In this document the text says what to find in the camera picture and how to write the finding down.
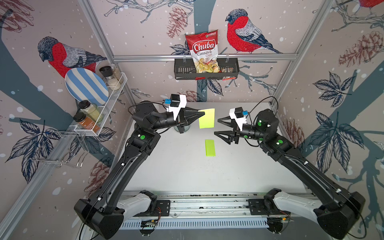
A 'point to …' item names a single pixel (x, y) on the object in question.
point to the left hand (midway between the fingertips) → (204, 111)
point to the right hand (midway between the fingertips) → (217, 125)
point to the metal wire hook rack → (64, 148)
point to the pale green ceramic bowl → (186, 128)
